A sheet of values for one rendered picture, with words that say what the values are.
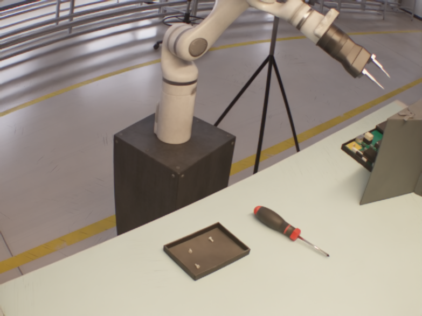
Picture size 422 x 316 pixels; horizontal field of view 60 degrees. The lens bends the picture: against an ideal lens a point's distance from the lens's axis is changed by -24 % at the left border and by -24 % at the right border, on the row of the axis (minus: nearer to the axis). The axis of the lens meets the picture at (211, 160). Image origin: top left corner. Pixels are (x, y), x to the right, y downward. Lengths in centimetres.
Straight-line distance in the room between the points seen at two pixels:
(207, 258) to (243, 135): 228
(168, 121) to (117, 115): 188
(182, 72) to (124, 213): 48
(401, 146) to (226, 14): 56
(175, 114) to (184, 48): 20
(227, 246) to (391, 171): 38
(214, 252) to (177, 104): 53
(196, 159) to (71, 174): 145
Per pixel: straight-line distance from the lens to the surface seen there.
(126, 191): 132
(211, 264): 70
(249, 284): 68
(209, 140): 125
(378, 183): 89
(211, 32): 110
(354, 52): 95
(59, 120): 306
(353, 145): 108
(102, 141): 279
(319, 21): 93
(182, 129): 121
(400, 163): 91
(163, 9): 537
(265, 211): 78
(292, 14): 94
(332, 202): 88
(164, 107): 118
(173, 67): 115
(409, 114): 86
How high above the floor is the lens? 152
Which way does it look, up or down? 34 degrees down
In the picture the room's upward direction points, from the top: 8 degrees clockwise
